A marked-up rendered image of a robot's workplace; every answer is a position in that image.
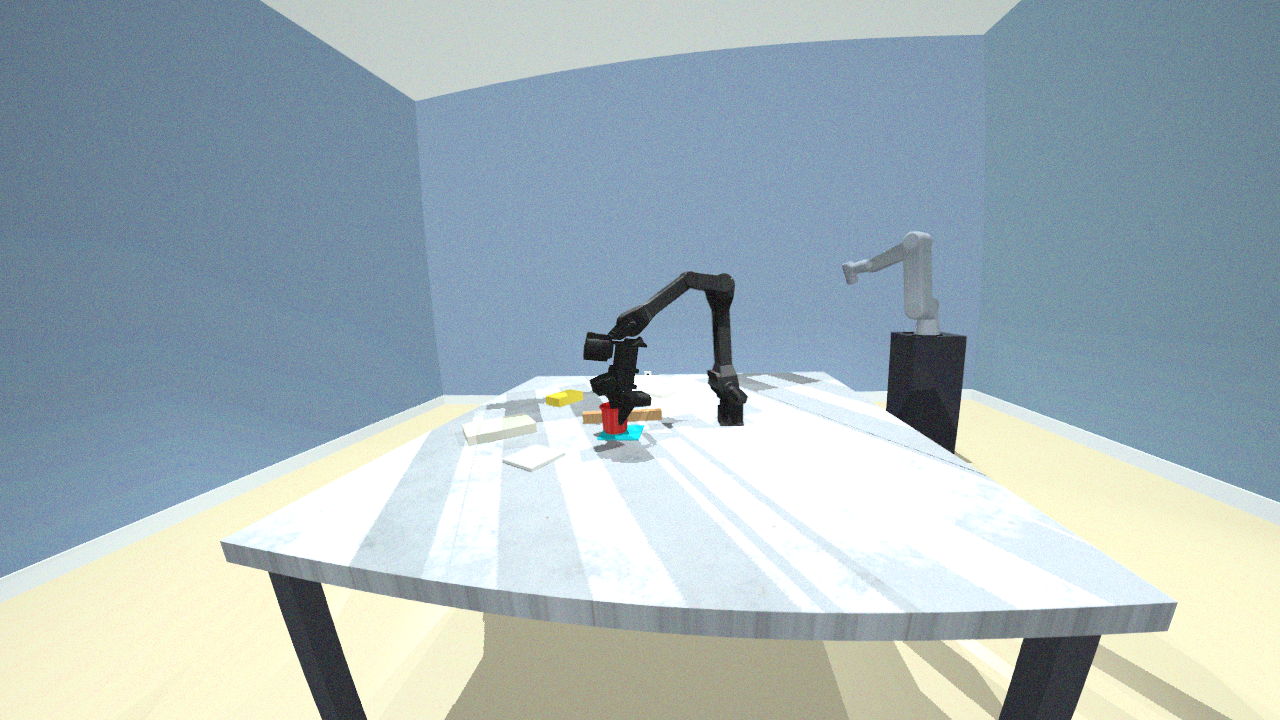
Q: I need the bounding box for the dark red translucent cup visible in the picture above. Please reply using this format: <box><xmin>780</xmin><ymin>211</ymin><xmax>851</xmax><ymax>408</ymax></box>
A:
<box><xmin>599</xmin><ymin>402</ymin><xmax>628</xmax><ymax>436</ymax></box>

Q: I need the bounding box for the tan wooden bar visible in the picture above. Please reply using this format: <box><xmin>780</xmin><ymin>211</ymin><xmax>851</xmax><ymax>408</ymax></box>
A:
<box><xmin>582</xmin><ymin>407</ymin><xmax>662</xmax><ymax>424</ymax></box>

